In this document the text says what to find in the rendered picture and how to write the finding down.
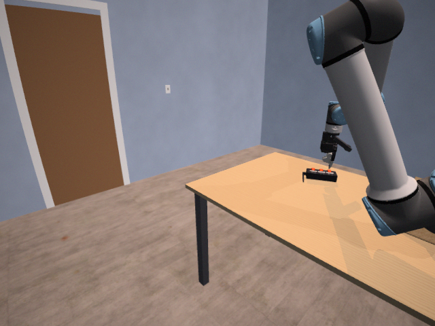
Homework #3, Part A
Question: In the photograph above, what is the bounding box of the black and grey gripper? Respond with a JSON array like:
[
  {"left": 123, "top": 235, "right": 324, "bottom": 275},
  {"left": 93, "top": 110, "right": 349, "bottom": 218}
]
[{"left": 320, "top": 131, "right": 340, "bottom": 169}]

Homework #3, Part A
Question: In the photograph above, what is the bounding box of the black power strip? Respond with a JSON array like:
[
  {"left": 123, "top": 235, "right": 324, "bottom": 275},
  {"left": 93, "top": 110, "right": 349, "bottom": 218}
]
[{"left": 302, "top": 168, "right": 338, "bottom": 182}]

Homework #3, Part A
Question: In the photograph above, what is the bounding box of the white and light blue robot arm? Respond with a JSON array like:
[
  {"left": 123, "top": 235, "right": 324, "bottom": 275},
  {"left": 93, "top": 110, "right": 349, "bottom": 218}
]
[{"left": 307, "top": 0, "right": 435, "bottom": 236}]

